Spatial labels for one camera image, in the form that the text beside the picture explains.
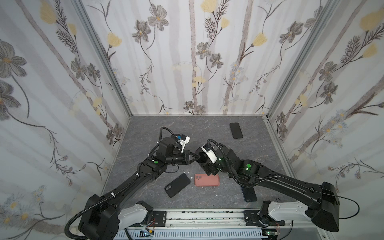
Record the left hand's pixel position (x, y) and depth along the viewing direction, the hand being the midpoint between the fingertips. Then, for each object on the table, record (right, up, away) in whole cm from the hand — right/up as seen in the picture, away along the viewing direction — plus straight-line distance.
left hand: (197, 154), depth 73 cm
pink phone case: (+5, -18, +14) cm, 23 cm away
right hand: (+3, 0, 0) cm, 3 cm away
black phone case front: (-11, -20, +13) cm, 27 cm away
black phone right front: (+29, -23, +7) cm, 38 cm away
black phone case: (+30, +12, +38) cm, 50 cm away
